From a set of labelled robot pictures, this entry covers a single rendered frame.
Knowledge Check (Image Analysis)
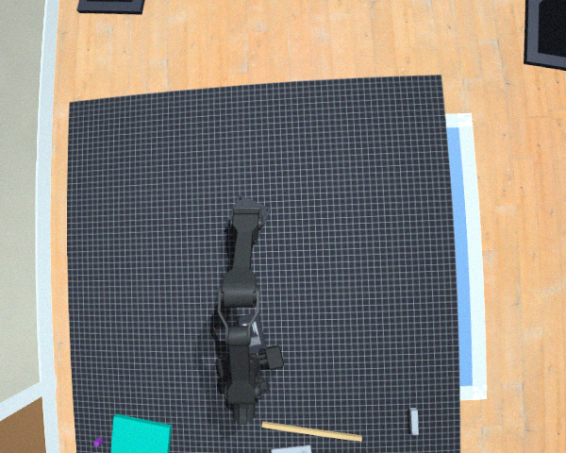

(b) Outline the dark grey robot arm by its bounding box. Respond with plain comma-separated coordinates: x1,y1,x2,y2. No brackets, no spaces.
218,206,269,425

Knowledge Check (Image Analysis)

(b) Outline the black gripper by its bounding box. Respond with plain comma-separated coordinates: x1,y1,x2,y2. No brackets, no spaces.
217,345,284,380

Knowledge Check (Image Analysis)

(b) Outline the black work mat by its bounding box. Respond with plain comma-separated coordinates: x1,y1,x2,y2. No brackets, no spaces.
67,75,460,453

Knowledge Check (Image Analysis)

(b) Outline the tan flat bar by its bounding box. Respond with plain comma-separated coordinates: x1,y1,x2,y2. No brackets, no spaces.
262,421,362,442

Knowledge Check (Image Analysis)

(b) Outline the teal flat slab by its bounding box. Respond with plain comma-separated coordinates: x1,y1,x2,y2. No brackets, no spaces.
111,414,172,453

